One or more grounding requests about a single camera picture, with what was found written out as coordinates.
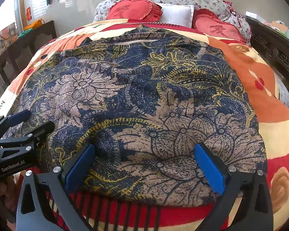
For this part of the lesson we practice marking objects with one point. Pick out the left red heart cushion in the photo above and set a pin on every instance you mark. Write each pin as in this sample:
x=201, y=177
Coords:
x=144, y=10

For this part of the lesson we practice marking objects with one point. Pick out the dark floral patterned garment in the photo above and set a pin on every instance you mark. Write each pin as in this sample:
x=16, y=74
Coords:
x=144, y=99

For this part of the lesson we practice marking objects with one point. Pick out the floral grey bed headboard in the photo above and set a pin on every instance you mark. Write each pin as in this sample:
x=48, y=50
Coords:
x=222, y=9

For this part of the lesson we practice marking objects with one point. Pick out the red heart cushion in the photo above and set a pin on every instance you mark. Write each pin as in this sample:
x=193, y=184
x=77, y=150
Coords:
x=208, y=23
x=144, y=10

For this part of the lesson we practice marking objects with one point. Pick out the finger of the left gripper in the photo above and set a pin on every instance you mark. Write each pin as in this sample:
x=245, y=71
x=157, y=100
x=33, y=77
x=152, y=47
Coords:
x=31, y=132
x=13, y=120

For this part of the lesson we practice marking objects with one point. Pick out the orange cream red blanket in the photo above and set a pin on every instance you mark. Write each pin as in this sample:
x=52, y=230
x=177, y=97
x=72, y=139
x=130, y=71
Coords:
x=260, y=83

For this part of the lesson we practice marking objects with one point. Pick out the right red heart cushion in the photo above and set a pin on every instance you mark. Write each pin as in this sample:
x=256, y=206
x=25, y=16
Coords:
x=208, y=23

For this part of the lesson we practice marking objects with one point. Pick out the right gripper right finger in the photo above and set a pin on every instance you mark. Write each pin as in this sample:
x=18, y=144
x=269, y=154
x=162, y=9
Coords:
x=255, y=209

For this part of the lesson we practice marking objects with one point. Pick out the white small pillow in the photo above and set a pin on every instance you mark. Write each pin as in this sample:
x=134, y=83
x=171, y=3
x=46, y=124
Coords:
x=181, y=15

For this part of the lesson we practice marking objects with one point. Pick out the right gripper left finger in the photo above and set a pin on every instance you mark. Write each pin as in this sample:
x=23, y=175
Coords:
x=33, y=210

